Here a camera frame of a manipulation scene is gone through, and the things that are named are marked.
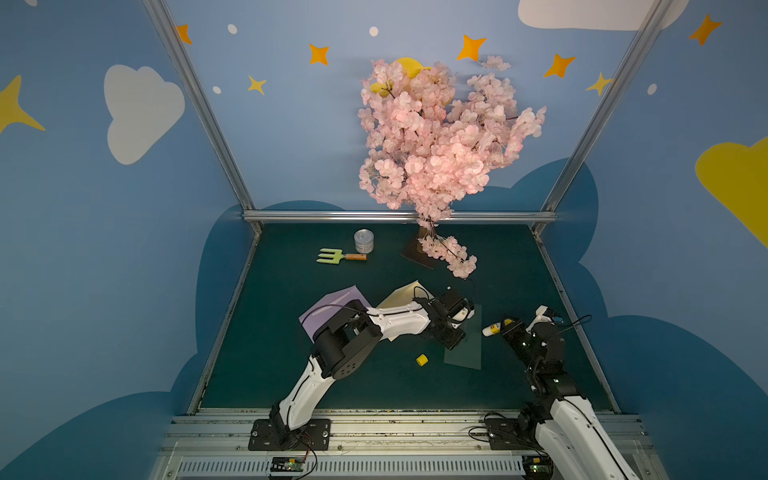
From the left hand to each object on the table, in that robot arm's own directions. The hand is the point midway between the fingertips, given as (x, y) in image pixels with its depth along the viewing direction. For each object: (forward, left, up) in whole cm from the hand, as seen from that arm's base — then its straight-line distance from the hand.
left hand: (457, 336), depth 91 cm
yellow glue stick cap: (-8, +11, 0) cm, 14 cm away
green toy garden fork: (+32, +41, -1) cm, 52 cm away
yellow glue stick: (-2, -9, +10) cm, 13 cm away
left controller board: (-34, +46, -2) cm, 57 cm away
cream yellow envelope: (+15, +16, 0) cm, 22 cm away
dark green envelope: (-5, -3, -1) cm, 6 cm away
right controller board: (-33, -16, -3) cm, 37 cm away
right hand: (+3, -13, +11) cm, 17 cm away
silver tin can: (+35, +31, +4) cm, 47 cm away
